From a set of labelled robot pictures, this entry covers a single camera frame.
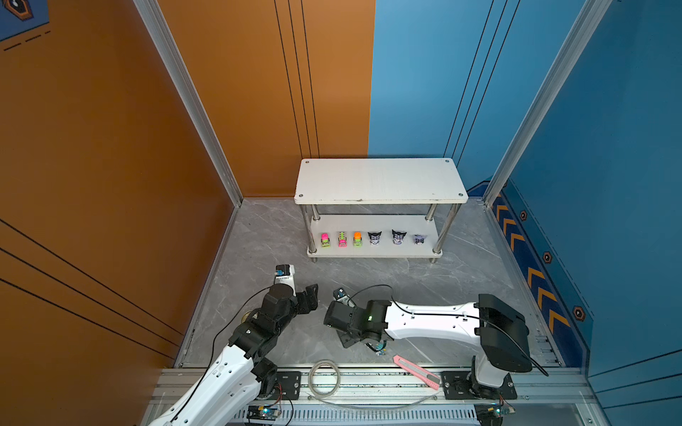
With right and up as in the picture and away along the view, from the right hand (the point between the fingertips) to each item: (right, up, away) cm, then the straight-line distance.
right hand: (345, 331), depth 78 cm
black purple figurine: (+10, +27, +16) cm, 33 cm away
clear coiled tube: (-2, -13, -6) cm, 14 cm away
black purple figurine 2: (+19, +27, +15) cm, 36 cm away
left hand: (-11, +14, +3) cm, 18 cm away
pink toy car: (-1, +26, +18) cm, 32 cm away
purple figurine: (+26, +27, +16) cm, 41 cm away
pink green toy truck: (-8, +26, +18) cm, 32 cm away
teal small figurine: (+10, -6, -1) cm, 12 cm away
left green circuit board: (-22, -19, -7) cm, 30 cm away
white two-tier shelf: (+19, +39, +39) cm, 59 cm away
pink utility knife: (+21, -11, -3) cm, 24 cm away
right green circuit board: (+39, -18, -8) cm, 44 cm away
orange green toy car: (+4, +27, +18) cm, 32 cm away
